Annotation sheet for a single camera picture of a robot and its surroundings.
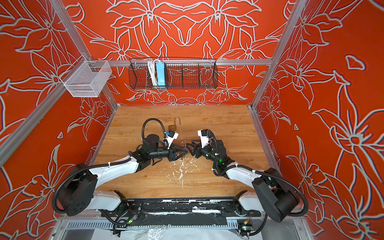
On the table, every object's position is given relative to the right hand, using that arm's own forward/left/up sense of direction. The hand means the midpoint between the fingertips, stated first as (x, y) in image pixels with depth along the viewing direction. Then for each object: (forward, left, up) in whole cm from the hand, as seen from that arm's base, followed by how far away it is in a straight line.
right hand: (187, 142), depth 79 cm
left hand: (-4, +1, 0) cm, 4 cm away
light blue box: (+38, +16, +18) cm, 45 cm away
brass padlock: (+22, +10, -16) cm, 29 cm away
